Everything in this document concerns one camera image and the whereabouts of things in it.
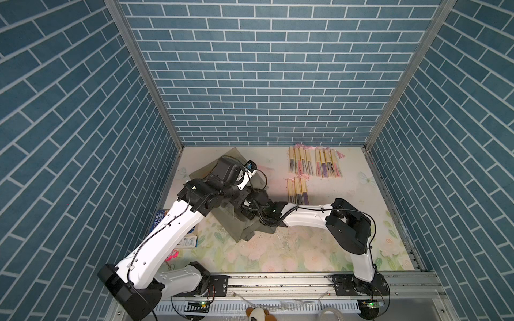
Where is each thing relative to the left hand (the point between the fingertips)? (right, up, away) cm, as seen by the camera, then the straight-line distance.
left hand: (249, 189), depth 71 cm
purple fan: (+25, -4, +31) cm, 40 cm away
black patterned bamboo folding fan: (+21, +11, +44) cm, 50 cm away
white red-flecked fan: (+42, +10, +41) cm, 60 cm away
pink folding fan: (+25, +13, +44) cm, 53 cm away
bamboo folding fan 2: (+37, +13, +44) cm, 59 cm away
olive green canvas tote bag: (-4, -12, +1) cm, 12 cm away
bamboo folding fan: (+31, +12, +44) cm, 56 cm away
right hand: (-4, -8, +17) cm, 19 cm away
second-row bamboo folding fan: (+22, -5, +31) cm, 39 cm away
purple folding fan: (+40, +15, +46) cm, 62 cm away
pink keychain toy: (-32, -28, +10) cm, 43 cm away
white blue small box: (-27, -24, +12) cm, 38 cm away
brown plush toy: (+4, -42, -4) cm, 42 cm away
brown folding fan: (+28, +14, +45) cm, 54 cm away
